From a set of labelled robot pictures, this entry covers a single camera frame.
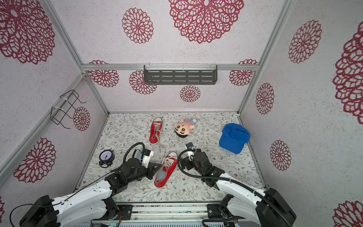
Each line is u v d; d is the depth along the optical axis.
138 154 0.70
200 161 0.61
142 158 0.70
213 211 0.74
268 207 0.41
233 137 1.01
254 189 0.46
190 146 0.70
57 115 0.73
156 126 1.07
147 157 0.71
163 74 0.95
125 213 0.73
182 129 1.00
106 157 0.92
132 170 0.60
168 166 0.84
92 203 0.51
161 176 0.83
